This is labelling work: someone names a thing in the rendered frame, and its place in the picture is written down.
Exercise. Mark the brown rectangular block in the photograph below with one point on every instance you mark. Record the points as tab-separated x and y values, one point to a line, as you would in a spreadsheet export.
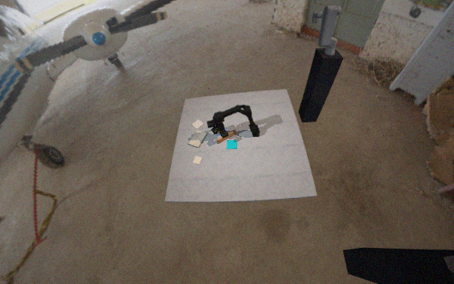
230	134

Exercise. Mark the beige flat square block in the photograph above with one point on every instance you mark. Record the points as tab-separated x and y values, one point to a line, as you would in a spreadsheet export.
197	160

